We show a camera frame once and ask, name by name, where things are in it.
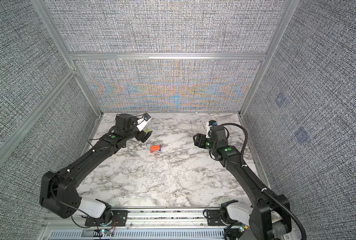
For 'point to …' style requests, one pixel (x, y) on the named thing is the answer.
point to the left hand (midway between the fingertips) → (144, 124)
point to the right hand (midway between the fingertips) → (198, 136)
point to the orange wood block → (155, 147)
